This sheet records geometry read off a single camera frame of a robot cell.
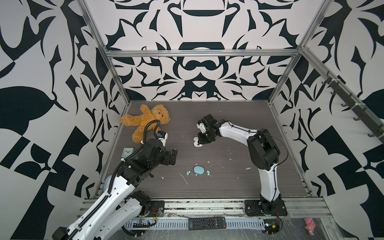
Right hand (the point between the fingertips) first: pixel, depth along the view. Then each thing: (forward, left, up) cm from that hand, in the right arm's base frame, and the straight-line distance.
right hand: (198, 140), depth 95 cm
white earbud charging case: (0, +2, -2) cm, 3 cm away
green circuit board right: (-43, -33, -5) cm, 55 cm away
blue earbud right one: (-19, -5, -3) cm, 20 cm away
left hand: (-13, +15, +16) cm, 26 cm away
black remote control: (-42, -3, -2) cm, 42 cm away
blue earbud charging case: (-18, +1, -2) cm, 18 cm away
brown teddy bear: (+17, +26, +8) cm, 32 cm away
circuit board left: (-42, +29, -6) cm, 52 cm away
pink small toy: (-43, -49, -2) cm, 65 cm away
